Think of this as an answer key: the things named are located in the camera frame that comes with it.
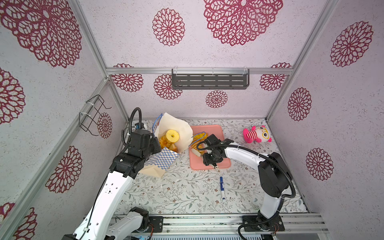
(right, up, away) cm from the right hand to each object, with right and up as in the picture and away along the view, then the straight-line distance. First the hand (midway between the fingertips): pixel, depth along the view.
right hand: (206, 159), depth 91 cm
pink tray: (-6, -3, +2) cm, 7 cm away
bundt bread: (-21, +14, +1) cm, 26 cm away
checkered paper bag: (-28, -1, -9) cm, 30 cm away
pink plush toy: (+38, +15, +12) cm, 42 cm away
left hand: (-27, +11, -18) cm, 34 cm away
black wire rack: (-62, +21, -15) cm, 67 cm away
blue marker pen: (+8, -15, -6) cm, 18 cm away
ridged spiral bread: (-5, +9, -11) cm, 15 cm away
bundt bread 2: (-26, +10, +4) cm, 29 cm away
